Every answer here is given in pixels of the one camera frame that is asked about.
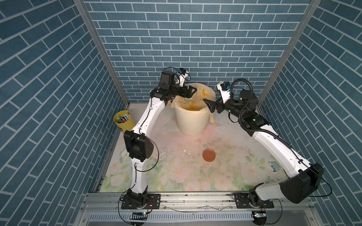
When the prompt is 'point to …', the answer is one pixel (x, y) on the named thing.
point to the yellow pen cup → (123, 120)
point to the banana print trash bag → (204, 92)
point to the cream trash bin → (193, 114)
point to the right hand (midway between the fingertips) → (214, 94)
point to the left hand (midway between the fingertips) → (195, 87)
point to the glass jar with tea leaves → (193, 99)
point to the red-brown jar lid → (209, 155)
